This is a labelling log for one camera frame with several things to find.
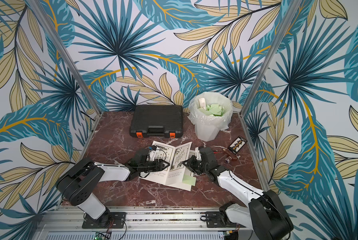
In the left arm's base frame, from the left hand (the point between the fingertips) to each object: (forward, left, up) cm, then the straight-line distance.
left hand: (166, 166), depth 87 cm
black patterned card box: (+18, -46, -2) cm, 50 cm away
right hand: (0, -9, +6) cm, 11 cm away
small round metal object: (+5, -37, -2) cm, 37 cm away
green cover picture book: (+8, -5, -2) cm, 10 cm away
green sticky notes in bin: (+32, -28, +16) cm, 45 cm away
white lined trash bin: (+21, -24, +11) cm, 34 cm away
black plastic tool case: (+31, +8, +4) cm, 33 cm away
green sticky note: (-6, -14, -4) cm, 16 cm away
